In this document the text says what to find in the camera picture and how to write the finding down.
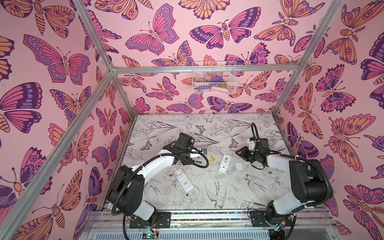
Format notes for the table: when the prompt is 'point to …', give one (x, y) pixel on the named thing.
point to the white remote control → (225, 163)
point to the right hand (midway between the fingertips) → (237, 151)
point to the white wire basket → (214, 83)
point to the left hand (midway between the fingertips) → (192, 149)
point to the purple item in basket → (217, 79)
